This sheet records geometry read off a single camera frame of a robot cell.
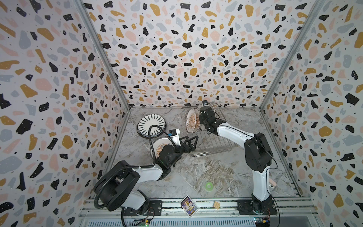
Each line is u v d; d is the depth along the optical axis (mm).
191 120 1049
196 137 760
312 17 747
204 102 831
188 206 731
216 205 746
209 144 983
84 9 704
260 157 530
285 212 733
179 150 729
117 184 435
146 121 1092
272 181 808
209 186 820
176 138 731
